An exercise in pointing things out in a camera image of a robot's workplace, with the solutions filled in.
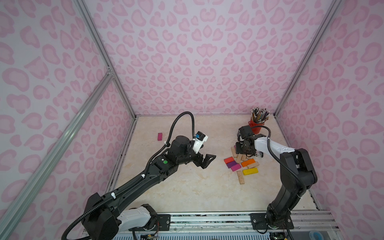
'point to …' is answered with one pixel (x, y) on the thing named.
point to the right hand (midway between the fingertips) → (238, 148)
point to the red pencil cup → (255, 130)
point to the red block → (229, 159)
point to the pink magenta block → (235, 167)
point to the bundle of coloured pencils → (259, 115)
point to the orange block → (245, 164)
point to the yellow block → (250, 171)
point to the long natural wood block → (240, 177)
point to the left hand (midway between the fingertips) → (212, 154)
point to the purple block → (230, 164)
